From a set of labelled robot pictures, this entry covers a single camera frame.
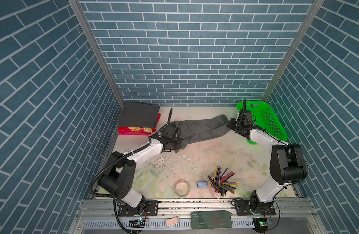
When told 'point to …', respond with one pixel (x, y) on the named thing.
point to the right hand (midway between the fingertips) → (227, 121)
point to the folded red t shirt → (138, 130)
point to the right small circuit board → (260, 225)
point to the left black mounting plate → (151, 209)
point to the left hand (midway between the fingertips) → (180, 144)
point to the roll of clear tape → (181, 188)
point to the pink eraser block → (172, 221)
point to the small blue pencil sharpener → (202, 184)
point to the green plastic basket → (266, 118)
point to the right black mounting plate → (253, 207)
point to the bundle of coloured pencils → (220, 182)
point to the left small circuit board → (136, 223)
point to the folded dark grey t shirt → (138, 115)
